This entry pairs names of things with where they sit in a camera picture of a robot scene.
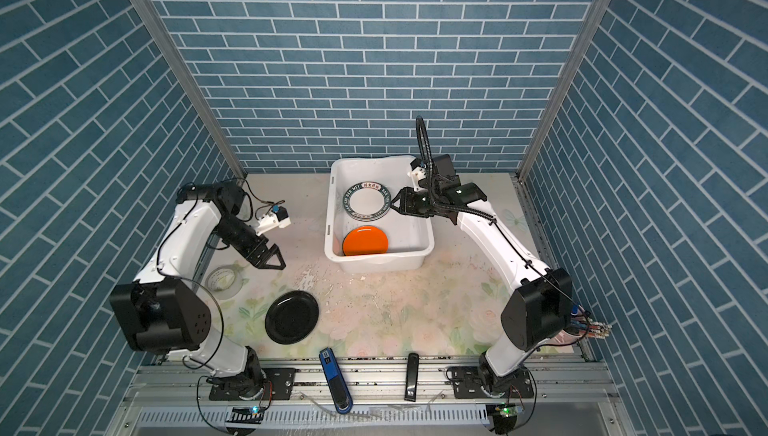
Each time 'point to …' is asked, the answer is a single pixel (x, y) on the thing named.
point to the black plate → (291, 317)
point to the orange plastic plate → (365, 240)
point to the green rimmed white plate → (366, 201)
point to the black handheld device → (412, 374)
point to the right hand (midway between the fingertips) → (392, 200)
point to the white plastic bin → (410, 237)
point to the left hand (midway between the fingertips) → (272, 256)
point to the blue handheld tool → (341, 396)
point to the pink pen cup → (589, 327)
